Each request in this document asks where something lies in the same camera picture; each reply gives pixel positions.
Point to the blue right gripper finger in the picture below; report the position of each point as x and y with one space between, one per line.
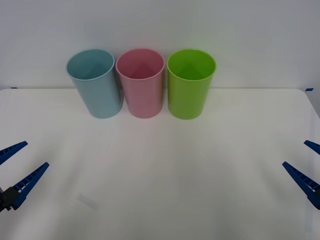
303 181
313 145

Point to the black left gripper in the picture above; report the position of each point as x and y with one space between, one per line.
2 200

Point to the pale blue plastic bin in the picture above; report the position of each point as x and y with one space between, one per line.
102 97

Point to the green plastic bin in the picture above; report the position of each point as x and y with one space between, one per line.
187 100

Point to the pink plastic bin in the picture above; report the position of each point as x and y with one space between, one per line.
145 97

